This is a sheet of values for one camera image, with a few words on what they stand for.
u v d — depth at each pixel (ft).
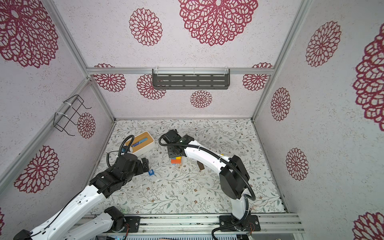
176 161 3.06
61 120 2.39
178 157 2.58
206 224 2.52
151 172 2.95
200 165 3.10
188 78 3.06
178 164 3.11
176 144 2.01
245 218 1.93
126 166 1.81
